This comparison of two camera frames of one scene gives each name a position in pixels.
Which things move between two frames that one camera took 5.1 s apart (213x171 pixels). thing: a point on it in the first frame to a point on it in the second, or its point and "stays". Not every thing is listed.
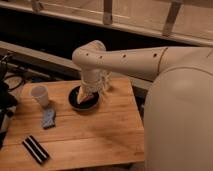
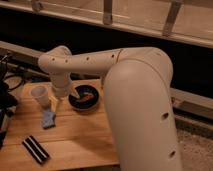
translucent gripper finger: (106, 82) to (74, 91)
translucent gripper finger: (81, 95) to (53, 102)
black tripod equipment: (8, 98) stays
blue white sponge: (49, 117) stays
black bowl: (85, 105) stays
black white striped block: (36, 149) stays
